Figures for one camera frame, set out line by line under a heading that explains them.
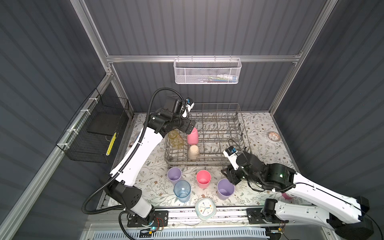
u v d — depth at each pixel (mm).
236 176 587
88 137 721
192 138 936
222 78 917
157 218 724
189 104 630
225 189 812
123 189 391
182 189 843
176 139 868
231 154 588
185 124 654
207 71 1236
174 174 858
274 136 1051
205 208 738
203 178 867
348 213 394
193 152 839
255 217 725
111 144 695
